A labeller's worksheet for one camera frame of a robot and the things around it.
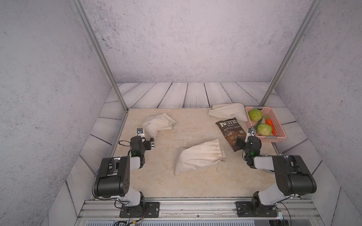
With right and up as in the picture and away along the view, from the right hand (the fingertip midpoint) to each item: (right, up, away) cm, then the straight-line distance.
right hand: (248, 136), depth 94 cm
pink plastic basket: (+25, +17, +19) cm, 36 cm away
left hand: (-67, 0, +1) cm, 67 cm away
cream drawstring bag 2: (-64, +8, +5) cm, 65 cm away
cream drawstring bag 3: (-3, +18, +17) cm, 26 cm away
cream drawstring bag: (-35, -10, -11) cm, 38 cm away
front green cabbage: (+13, +4, +5) cm, 15 cm away
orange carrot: (+23, +9, +15) cm, 29 cm away
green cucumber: (+15, +9, +15) cm, 23 cm away
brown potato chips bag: (-8, +3, +8) cm, 12 cm away
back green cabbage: (+11, +15, +14) cm, 23 cm away
